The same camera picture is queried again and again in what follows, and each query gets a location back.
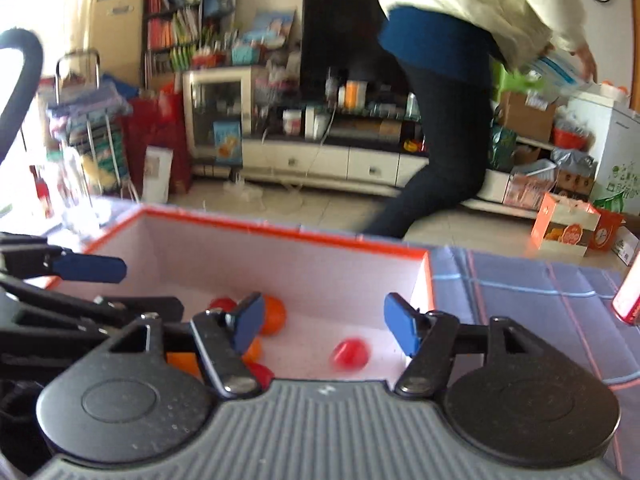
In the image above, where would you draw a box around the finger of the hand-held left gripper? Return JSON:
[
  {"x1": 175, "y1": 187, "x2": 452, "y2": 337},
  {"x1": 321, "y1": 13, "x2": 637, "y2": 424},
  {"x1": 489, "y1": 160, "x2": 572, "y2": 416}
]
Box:
[
  {"x1": 0, "y1": 232, "x2": 127, "y2": 283},
  {"x1": 0, "y1": 277, "x2": 185, "y2": 328}
]

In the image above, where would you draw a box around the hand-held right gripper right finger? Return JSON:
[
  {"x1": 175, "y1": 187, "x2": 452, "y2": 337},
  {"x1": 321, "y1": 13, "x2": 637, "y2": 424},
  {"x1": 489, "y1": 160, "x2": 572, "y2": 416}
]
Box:
[{"x1": 383, "y1": 292, "x2": 551, "y2": 397}]

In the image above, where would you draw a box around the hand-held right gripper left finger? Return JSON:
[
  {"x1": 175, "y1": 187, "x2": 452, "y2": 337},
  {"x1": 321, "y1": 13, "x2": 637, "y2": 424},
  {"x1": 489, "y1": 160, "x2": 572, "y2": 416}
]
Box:
[{"x1": 105, "y1": 292, "x2": 266, "y2": 397}]

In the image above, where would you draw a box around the orange cardboard box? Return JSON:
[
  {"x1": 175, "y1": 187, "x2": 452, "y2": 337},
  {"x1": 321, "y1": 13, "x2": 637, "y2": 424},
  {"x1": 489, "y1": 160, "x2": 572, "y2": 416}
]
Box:
[{"x1": 42, "y1": 203, "x2": 434, "y2": 384}]

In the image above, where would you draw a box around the clear glass jar mug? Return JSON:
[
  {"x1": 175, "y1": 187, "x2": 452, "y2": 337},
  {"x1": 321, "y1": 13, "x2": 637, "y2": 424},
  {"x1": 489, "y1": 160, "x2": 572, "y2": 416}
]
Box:
[{"x1": 57, "y1": 150, "x2": 102, "y2": 231}]

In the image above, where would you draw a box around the white paper bag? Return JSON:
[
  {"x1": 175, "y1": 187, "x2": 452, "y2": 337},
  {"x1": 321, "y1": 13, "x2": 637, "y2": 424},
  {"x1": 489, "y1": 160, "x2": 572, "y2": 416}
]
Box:
[{"x1": 142, "y1": 144, "x2": 174, "y2": 204}]

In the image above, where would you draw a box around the red bag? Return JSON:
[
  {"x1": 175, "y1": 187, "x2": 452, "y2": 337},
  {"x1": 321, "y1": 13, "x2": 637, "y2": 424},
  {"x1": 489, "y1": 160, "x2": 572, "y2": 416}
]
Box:
[{"x1": 122, "y1": 85, "x2": 192, "y2": 197}]

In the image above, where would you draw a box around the white low television cabinet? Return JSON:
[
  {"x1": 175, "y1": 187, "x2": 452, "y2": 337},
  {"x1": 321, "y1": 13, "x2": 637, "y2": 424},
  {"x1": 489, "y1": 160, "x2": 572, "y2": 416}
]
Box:
[{"x1": 240, "y1": 134, "x2": 552, "y2": 219}]

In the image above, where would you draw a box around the blue snack packet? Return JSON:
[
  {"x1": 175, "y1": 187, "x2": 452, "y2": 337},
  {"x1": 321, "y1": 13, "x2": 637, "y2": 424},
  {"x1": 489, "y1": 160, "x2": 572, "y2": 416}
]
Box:
[{"x1": 213, "y1": 120, "x2": 244, "y2": 165}]

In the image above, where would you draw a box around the orange gift carton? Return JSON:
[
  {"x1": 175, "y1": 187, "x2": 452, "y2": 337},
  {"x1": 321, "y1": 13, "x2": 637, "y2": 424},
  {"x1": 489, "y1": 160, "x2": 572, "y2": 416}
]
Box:
[{"x1": 530, "y1": 192, "x2": 601, "y2": 259}]

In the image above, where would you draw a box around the white glass-door cabinet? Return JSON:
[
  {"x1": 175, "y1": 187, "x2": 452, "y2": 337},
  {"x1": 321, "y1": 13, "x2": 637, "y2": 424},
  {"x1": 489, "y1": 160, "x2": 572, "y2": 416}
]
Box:
[{"x1": 182, "y1": 67, "x2": 254, "y2": 166}]

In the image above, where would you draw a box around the black curved tube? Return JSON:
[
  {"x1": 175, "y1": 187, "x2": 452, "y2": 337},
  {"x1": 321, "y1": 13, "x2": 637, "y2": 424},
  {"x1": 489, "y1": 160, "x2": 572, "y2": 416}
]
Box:
[{"x1": 0, "y1": 27, "x2": 45, "y2": 152}]

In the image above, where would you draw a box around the red can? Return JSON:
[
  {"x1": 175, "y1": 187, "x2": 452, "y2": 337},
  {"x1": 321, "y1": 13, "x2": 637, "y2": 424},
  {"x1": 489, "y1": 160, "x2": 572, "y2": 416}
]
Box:
[{"x1": 612, "y1": 280, "x2": 640, "y2": 324}]

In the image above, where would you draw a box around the orange cylinder container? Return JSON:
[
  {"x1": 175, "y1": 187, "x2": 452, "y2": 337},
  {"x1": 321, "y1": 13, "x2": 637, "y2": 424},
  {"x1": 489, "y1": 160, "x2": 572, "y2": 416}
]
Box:
[{"x1": 346, "y1": 79, "x2": 369, "y2": 109}]

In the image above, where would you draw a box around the brown cardboard box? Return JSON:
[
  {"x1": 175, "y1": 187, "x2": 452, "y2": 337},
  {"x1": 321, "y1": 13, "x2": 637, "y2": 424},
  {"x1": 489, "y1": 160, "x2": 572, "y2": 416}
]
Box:
[{"x1": 500, "y1": 90, "x2": 557, "y2": 144}]

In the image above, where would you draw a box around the beige cabinet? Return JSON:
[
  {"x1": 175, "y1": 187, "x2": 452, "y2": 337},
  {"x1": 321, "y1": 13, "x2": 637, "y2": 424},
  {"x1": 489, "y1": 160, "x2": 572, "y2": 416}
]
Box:
[{"x1": 90, "y1": 0, "x2": 149, "y2": 82}]

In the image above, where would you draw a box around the dark bookshelf with books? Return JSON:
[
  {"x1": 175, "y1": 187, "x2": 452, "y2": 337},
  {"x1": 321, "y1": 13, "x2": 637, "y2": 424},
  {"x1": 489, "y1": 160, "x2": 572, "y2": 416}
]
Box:
[{"x1": 142, "y1": 0, "x2": 224, "y2": 82}]

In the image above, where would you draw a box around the white small fridge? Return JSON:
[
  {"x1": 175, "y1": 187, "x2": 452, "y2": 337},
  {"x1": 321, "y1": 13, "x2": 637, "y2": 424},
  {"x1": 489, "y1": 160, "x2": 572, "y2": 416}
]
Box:
[{"x1": 567, "y1": 82, "x2": 640, "y2": 212}]

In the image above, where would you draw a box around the black television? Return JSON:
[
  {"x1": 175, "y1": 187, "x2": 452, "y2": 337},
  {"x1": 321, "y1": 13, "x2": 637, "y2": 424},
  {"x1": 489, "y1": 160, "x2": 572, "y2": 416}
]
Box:
[{"x1": 300, "y1": 0, "x2": 402, "y2": 97}]

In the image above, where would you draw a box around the framed picture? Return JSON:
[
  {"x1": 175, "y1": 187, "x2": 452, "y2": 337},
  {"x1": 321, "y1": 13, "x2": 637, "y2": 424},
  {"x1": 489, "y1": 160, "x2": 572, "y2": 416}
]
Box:
[{"x1": 252, "y1": 9, "x2": 296, "y2": 44}]

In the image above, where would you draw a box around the white wire shopping trolley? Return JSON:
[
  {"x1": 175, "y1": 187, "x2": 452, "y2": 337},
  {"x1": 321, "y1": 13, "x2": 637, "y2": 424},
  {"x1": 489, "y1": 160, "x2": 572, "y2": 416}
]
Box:
[{"x1": 47, "y1": 50, "x2": 134, "y2": 199}]

